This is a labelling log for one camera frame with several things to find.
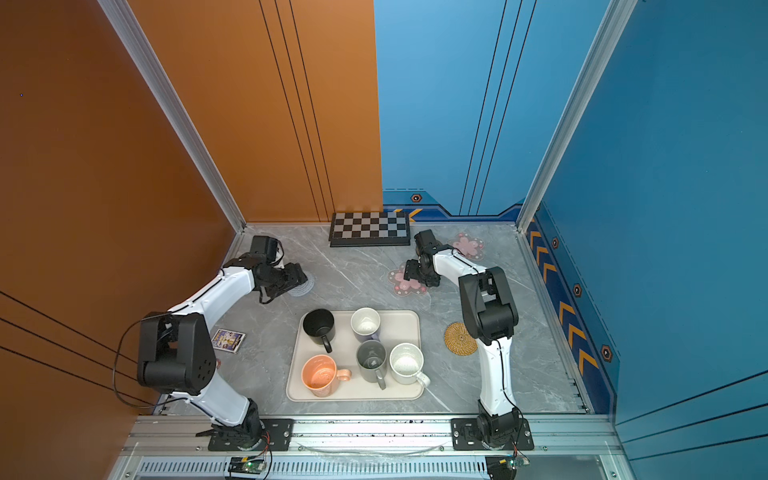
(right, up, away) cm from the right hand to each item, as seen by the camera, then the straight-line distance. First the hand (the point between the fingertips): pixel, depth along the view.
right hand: (413, 277), depth 103 cm
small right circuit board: (+19, -42, -34) cm, 57 cm away
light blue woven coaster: (-37, -3, -4) cm, 37 cm away
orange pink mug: (-27, -25, -22) cm, 43 cm away
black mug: (-29, -13, -15) cm, 35 cm away
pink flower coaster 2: (-3, -3, -2) cm, 5 cm away
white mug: (-3, -22, -19) cm, 29 cm away
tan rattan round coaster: (+13, -17, -14) cm, 26 cm away
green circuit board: (-42, -42, -33) cm, 68 cm away
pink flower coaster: (+23, +11, +11) cm, 28 cm away
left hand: (-36, +1, -11) cm, 38 cm away
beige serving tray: (-6, -14, -12) cm, 19 cm away
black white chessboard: (-16, +18, +12) cm, 27 cm away
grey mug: (-13, -21, -20) cm, 32 cm away
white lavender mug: (-15, -13, -13) cm, 24 cm away
